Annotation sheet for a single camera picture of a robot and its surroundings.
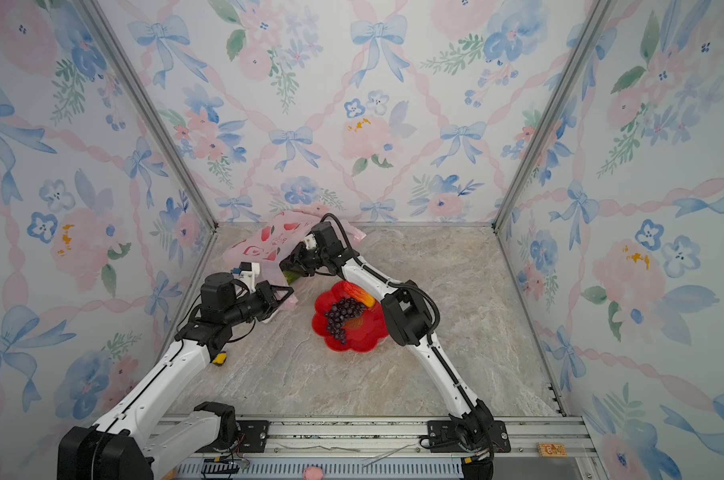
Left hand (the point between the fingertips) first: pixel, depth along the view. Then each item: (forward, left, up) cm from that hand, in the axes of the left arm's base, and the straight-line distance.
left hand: (294, 287), depth 77 cm
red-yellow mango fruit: (+8, -17, -16) cm, 24 cm away
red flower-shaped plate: (-3, -18, -20) cm, 27 cm away
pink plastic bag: (+21, +13, -8) cm, 26 cm away
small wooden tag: (-33, -64, -20) cm, 74 cm away
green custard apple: (+10, +4, -9) cm, 14 cm away
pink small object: (-38, -7, -19) cm, 43 cm away
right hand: (+14, +8, -7) cm, 18 cm away
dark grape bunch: (+2, -11, -17) cm, 20 cm away
